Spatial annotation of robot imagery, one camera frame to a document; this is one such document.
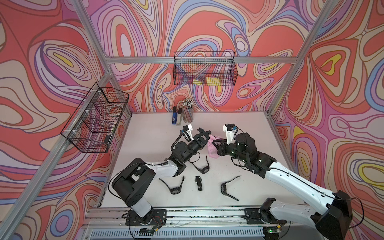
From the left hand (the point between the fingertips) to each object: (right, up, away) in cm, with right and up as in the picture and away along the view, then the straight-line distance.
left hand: (214, 134), depth 73 cm
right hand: (0, -6, +1) cm, 6 cm away
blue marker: (-25, +12, +41) cm, 49 cm away
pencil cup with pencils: (-14, +18, +28) cm, 36 cm away
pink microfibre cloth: (-1, -8, 0) cm, 8 cm away
